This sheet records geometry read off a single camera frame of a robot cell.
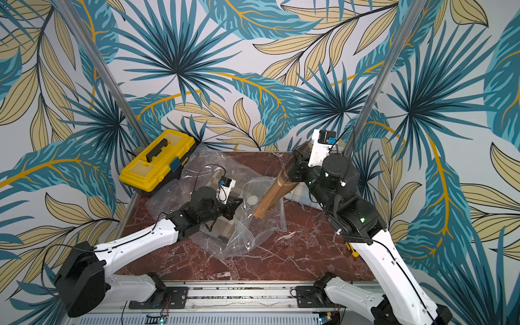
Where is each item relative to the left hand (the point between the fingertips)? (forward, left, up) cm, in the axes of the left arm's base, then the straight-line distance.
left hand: (241, 203), depth 78 cm
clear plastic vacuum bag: (-9, +9, -16) cm, 20 cm away
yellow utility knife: (-13, -47, -17) cm, 51 cm away
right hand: (+1, -17, +28) cm, 33 cm away
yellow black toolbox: (+19, +37, 0) cm, 42 cm away
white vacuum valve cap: (+9, -4, -12) cm, 15 cm away
